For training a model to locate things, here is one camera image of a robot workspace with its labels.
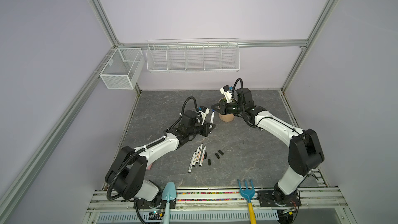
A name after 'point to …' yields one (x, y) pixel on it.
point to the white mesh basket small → (123, 69)
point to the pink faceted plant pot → (224, 117)
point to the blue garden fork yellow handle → (249, 193)
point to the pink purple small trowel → (149, 166)
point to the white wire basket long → (193, 55)
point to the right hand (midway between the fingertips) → (211, 108)
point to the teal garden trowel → (168, 193)
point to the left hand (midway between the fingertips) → (214, 127)
